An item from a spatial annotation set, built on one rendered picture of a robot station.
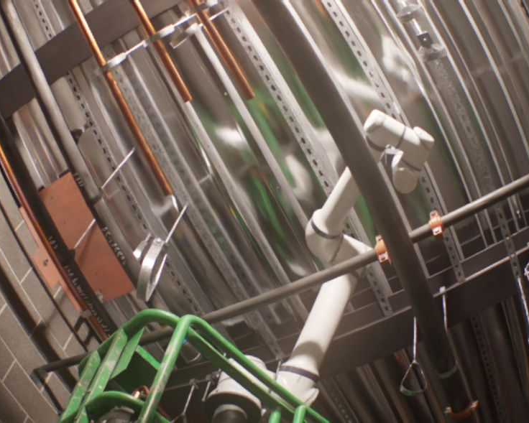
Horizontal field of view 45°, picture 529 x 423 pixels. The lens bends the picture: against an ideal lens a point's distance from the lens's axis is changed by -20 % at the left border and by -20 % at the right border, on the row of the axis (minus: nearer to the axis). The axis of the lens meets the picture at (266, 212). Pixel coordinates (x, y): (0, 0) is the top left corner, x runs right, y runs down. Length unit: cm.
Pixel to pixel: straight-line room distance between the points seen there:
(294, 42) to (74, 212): 171
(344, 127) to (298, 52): 27
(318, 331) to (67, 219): 146
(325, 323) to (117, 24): 145
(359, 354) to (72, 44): 192
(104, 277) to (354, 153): 174
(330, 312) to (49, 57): 161
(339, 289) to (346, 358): 71
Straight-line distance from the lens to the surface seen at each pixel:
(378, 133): 242
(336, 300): 269
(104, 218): 283
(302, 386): 257
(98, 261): 358
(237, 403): 240
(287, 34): 214
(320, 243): 272
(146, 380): 222
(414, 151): 243
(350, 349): 332
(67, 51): 306
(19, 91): 322
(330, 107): 219
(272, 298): 256
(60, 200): 352
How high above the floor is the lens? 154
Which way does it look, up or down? 65 degrees up
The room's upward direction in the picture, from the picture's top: 19 degrees clockwise
